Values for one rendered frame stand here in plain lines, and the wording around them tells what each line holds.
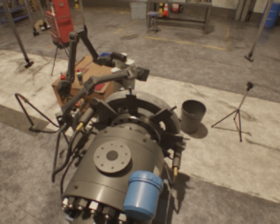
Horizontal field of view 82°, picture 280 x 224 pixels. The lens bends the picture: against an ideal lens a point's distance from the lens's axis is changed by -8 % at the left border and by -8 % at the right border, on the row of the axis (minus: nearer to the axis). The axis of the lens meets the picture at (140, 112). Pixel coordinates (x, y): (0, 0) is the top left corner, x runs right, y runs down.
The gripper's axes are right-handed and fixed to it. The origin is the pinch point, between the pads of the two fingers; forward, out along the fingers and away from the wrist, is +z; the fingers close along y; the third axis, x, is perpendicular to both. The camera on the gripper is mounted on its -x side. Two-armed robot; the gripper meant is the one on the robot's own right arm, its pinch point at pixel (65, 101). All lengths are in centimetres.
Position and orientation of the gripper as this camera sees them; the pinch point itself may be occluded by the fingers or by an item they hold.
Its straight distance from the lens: 181.3
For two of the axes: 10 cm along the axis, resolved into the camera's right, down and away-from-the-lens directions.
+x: 5.5, -0.8, 8.3
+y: 7.8, 4.2, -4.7
